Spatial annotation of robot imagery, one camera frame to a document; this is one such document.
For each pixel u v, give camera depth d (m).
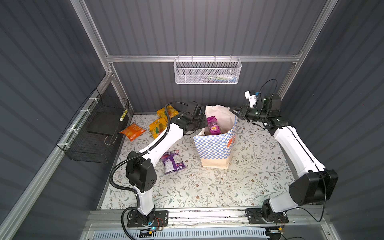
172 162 0.90
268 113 0.59
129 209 0.65
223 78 0.91
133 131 1.05
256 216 0.74
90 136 0.72
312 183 0.41
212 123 0.93
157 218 0.73
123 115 0.82
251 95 0.69
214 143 0.74
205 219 0.74
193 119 0.63
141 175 0.46
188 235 0.77
